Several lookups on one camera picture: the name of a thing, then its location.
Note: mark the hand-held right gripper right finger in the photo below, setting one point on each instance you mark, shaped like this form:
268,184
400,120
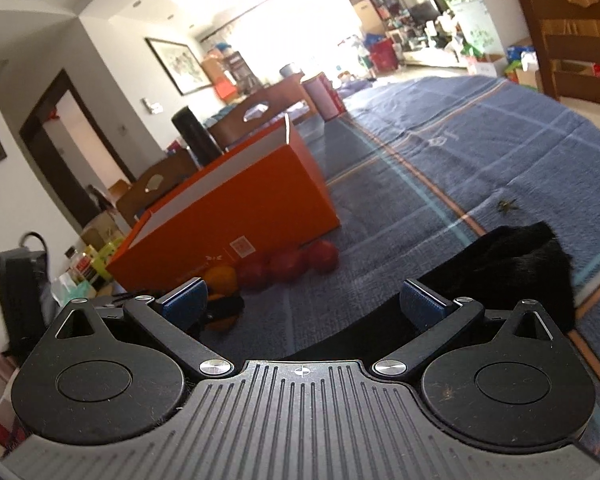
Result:
422,305

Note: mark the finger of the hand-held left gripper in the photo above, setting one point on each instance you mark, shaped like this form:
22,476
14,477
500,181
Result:
226,304

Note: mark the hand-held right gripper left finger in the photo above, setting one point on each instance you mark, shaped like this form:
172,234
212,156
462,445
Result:
182,302

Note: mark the orange citrus fruit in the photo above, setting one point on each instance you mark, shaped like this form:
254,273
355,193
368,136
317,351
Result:
221,279
221,322

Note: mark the red apple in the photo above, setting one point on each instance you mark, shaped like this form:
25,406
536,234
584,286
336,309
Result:
322,256
253,274
287,267

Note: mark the orange cardboard box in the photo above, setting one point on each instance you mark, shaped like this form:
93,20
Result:
260,200

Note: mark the black cloth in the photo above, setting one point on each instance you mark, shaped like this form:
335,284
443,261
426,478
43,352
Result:
505,270

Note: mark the green snack packets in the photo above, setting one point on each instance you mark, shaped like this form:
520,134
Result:
100,265

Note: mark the wooden chair with fan cutout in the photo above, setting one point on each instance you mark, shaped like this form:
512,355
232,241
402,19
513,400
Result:
575,35
150,195

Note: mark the small dark dried stem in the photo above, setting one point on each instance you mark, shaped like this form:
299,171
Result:
507,206

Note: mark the blue patterned tablecloth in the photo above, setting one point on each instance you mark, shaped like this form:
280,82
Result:
430,160

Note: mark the black bag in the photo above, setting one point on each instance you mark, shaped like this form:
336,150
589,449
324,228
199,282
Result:
22,300

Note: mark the black tall cylinder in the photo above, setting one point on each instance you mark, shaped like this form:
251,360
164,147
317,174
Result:
195,135

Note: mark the wooden chair with oval cutout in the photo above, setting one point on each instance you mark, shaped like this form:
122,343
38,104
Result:
235,127

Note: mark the pink cylindrical can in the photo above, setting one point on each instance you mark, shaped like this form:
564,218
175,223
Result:
325,97

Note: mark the cluttered storage cabinet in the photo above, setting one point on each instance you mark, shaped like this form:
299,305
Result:
225,72

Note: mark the red basket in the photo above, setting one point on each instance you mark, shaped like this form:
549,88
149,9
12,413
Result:
384,56

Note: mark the white chest freezer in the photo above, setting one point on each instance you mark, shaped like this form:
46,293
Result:
485,22

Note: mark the black television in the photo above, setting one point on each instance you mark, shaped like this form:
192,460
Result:
424,14

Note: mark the dark metal shelf rack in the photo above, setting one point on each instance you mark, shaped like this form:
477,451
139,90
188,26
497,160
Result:
375,2

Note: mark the white wall intercom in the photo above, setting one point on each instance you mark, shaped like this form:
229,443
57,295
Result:
151,106

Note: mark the dark wooden door frame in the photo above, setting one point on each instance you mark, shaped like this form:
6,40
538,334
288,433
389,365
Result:
37,150

